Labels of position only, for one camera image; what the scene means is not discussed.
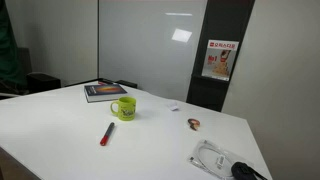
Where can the red capped black marker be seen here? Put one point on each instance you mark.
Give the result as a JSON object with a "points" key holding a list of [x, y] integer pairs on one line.
{"points": [[106, 135]]}

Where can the brown tape roll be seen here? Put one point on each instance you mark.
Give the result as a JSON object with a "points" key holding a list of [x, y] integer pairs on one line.
{"points": [[193, 123]]}

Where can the dark blue hardcover book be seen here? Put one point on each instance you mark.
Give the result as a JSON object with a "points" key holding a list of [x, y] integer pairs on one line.
{"points": [[103, 92]]}

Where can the green cloth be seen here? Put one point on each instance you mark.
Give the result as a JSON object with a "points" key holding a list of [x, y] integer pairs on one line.
{"points": [[8, 50]]}

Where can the black brochure rack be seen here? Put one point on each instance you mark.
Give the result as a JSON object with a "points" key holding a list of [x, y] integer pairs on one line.
{"points": [[216, 20]]}

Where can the red and black marker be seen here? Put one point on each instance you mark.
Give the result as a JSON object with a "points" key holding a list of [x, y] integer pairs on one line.
{"points": [[106, 81]]}

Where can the white glass board panel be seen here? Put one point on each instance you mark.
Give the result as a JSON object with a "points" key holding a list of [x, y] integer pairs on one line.
{"points": [[146, 46]]}

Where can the small white paper piece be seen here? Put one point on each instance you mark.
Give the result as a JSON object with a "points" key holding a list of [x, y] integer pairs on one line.
{"points": [[173, 106]]}

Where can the black box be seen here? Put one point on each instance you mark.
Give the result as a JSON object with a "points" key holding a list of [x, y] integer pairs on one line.
{"points": [[43, 82]]}

